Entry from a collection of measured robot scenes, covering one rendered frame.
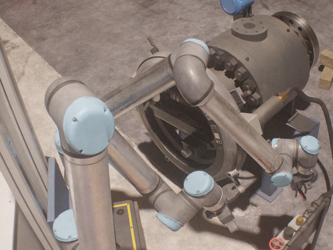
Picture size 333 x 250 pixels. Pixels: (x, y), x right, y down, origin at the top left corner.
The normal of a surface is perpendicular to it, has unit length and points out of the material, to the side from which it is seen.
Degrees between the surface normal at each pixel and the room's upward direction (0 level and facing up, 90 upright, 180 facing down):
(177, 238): 0
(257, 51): 27
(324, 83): 90
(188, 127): 90
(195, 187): 19
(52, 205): 0
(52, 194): 0
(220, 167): 90
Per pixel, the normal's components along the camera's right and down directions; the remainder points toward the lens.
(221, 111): 0.19, 0.29
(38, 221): 0.15, 0.63
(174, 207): -0.36, -0.41
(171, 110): -0.15, -0.77
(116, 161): 0.07, 0.78
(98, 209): 0.45, 0.52
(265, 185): -0.73, 0.52
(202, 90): 0.16, 0.08
